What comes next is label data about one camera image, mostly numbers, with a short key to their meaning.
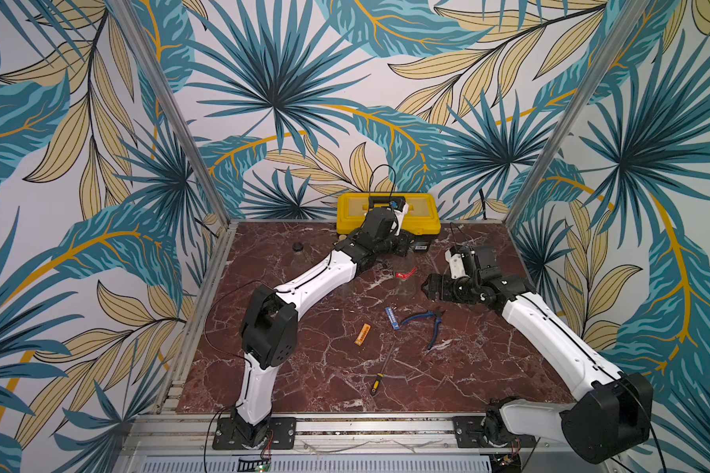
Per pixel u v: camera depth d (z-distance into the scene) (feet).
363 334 2.96
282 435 2.42
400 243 2.46
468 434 2.42
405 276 3.20
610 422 1.28
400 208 2.43
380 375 2.69
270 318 1.80
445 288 2.35
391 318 3.10
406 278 3.20
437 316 3.05
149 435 2.44
